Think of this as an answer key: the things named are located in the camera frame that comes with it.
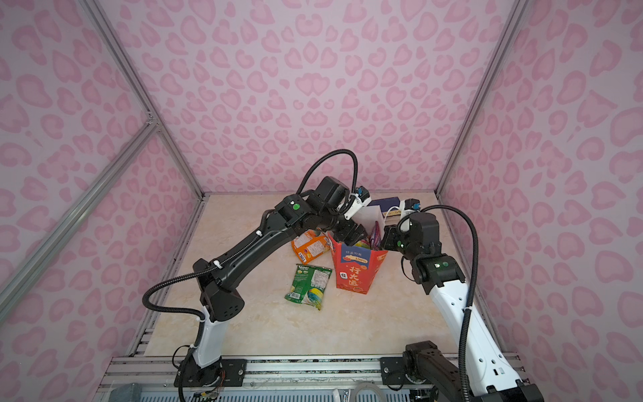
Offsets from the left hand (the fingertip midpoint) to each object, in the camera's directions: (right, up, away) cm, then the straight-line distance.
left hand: (360, 222), depth 73 cm
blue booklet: (+9, +6, +8) cm, 13 cm away
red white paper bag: (0, -13, +3) cm, 14 cm away
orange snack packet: (-17, -10, +25) cm, 32 cm away
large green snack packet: (-17, -23, +15) cm, 32 cm away
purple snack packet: (+6, -7, +10) cm, 14 cm away
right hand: (+7, -1, 0) cm, 7 cm away
